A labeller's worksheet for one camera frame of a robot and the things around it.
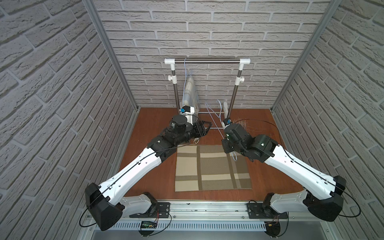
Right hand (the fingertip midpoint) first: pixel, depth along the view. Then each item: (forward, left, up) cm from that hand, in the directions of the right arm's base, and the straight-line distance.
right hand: (221, 141), depth 71 cm
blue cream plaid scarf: (+30, +14, +3) cm, 34 cm away
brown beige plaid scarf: (-3, +6, -25) cm, 26 cm away
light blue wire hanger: (+37, -8, -25) cm, 45 cm away
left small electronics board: (-29, +39, -27) cm, 55 cm away
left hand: (+6, +7, +9) cm, 13 cm away
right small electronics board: (-34, -22, -27) cm, 49 cm away
